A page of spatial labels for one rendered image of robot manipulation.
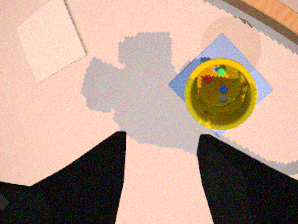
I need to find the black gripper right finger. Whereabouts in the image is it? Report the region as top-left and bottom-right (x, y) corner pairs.
(197, 135), (298, 224)

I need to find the red marble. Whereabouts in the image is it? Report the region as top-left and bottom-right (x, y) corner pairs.
(205, 75), (212, 84)

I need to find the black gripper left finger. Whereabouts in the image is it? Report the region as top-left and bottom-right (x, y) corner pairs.
(0, 131), (126, 224)

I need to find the blue marble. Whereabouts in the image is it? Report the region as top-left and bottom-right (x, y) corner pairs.
(220, 85), (227, 95)

